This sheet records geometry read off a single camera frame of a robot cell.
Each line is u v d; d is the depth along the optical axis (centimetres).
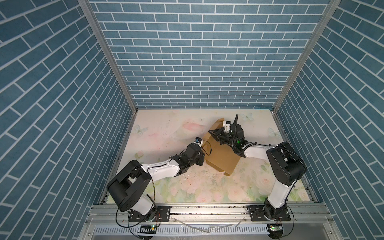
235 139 73
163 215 74
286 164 50
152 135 105
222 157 91
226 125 88
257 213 74
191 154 68
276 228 74
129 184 47
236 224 72
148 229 72
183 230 77
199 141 79
